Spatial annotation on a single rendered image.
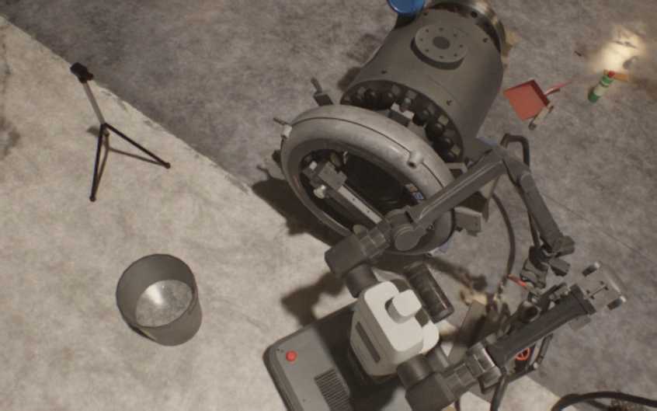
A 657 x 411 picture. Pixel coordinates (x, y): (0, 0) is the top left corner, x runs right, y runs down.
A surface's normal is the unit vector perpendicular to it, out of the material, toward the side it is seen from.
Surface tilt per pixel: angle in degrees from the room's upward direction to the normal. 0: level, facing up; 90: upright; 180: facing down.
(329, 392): 0
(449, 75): 18
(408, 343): 0
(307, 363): 0
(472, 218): 90
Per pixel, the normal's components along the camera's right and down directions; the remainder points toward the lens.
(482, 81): 0.70, 0.00
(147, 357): 0.10, -0.47
